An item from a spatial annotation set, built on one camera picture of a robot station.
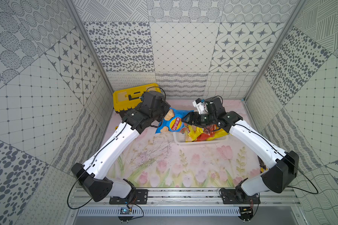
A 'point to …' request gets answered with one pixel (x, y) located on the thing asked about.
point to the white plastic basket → (180, 138)
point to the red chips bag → (209, 131)
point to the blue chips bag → (173, 122)
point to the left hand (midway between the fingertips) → (170, 100)
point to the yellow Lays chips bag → (194, 132)
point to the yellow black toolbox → (126, 99)
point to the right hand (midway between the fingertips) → (186, 122)
